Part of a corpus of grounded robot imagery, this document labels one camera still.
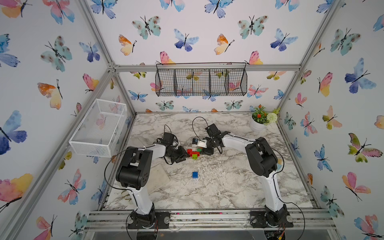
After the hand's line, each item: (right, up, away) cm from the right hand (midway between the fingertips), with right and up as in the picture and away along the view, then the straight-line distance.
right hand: (203, 145), depth 100 cm
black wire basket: (-1, +44, -2) cm, 44 cm away
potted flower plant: (+37, +17, -1) cm, 41 cm away
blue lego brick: (-5, -15, -13) cm, 20 cm away
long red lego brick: (-5, -4, -4) cm, 8 cm away
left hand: (-8, -6, -5) cm, 11 cm away
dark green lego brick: (-3, -2, -5) cm, 6 cm away
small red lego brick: (-9, -3, -4) cm, 10 cm away
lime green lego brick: (-5, -7, -5) cm, 10 cm away
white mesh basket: (-60, +10, -13) cm, 62 cm away
